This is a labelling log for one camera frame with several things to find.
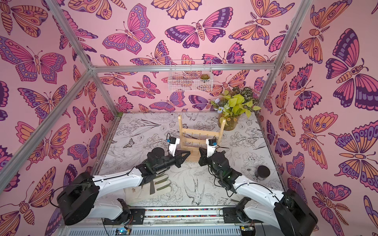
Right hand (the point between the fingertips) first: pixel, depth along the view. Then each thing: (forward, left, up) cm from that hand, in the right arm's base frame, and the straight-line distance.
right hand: (200, 147), depth 81 cm
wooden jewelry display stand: (+4, +5, 0) cm, 7 cm away
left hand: (-4, +5, +2) cm, 7 cm away
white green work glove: (-21, +36, -16) cm, 45 cm away
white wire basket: (+50, +7, +9) cm, 51 cm away
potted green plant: (+28, -20, +7) cm, 35 cm away
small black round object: (-7, -37, -16) cm, 41 cm away
